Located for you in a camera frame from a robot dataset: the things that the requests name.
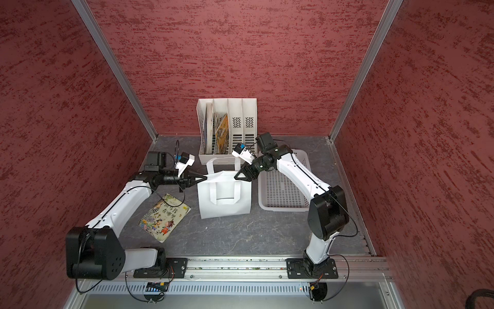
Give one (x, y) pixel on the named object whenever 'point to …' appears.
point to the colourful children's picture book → (163, 219)
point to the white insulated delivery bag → (221, 194)
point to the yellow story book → (221, 132)
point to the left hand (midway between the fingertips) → (204, 180)
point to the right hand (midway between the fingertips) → (240, 176)
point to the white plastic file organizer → (243, 125)
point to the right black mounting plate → (305, 268)
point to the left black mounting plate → (175, 268)
